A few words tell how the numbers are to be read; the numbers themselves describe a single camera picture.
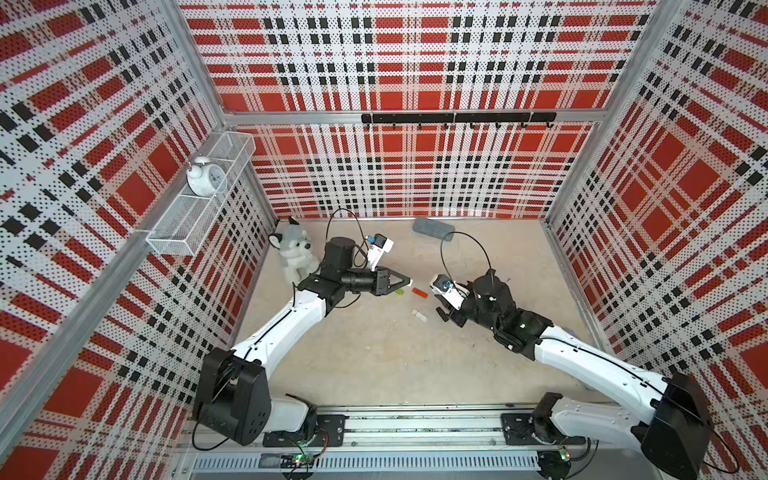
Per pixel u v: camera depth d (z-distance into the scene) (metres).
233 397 0.41
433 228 1.15
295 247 0.92
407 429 0.75
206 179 0.69
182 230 0.86
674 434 0.38
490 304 0.57
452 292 0.64
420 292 0.96
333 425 0.75
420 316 0.94
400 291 0.99
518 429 0.72
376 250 0.70
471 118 0.88
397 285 0.74
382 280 0.68
